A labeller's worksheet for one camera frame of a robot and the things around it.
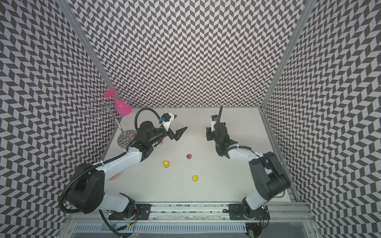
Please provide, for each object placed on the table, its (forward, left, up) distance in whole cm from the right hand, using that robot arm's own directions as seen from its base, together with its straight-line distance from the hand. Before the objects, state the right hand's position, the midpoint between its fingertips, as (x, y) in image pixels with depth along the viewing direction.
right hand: (209, 129), depth 91 cm
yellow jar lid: (-26, +9, -12) cm, 30 cm away
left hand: (-4, +16, +13) cm, 21 cm away
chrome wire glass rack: (+15, +73, +3) cm, 74 cm away
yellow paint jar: (-18, +26, -9) cm, 34 cm away
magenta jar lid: (-12, +13, -12) cm, 22 cm away
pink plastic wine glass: (+12, +55, +7) cm, 56 cm away
